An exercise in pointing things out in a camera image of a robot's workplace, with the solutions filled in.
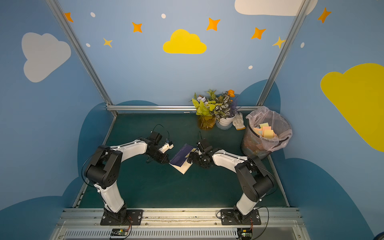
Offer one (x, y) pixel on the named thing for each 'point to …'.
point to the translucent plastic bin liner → (278, 124)
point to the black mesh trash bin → (255, 146)
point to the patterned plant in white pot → (225, 110)
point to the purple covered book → (179, 161)
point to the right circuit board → (245, 233)
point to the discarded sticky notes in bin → (265, 131)
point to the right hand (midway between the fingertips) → (194, 160)
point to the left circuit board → (119, 232)
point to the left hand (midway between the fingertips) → (168, 159)
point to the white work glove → (238, 121)
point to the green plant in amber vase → (206, 109)
